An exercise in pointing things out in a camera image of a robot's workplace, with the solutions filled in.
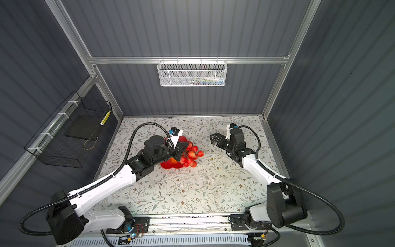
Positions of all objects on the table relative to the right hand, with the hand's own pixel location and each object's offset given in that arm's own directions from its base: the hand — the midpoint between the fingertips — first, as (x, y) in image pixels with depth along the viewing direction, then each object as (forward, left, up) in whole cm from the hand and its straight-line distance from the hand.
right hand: (217, 139), depth 86 cm
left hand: (-9, +15, +9) cm, 20 cm away
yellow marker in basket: (+5, +61, +13) cm, 62 cm away
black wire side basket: (-9, +73, +14) cm, 75 cm away
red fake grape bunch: (-13, +14, +4) cm, 20 cm away
